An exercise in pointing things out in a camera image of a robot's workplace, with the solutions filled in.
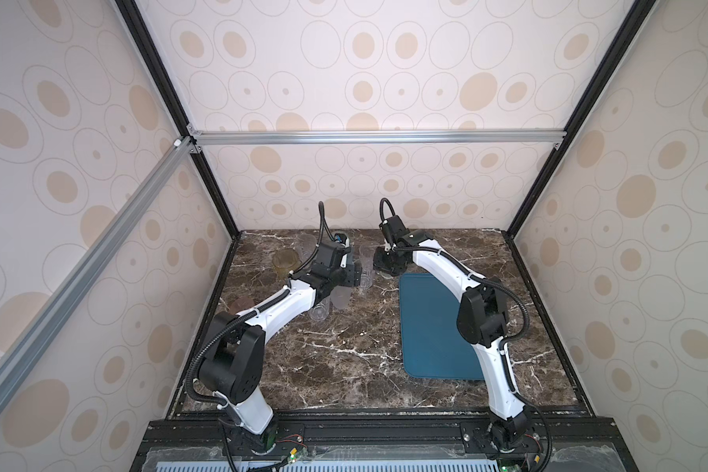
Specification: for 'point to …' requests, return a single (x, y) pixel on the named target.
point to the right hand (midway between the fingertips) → (386, 264)
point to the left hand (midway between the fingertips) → (361, 265)
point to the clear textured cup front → (321, 311)
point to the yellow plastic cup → (284, 261)
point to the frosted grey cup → (340, 296)
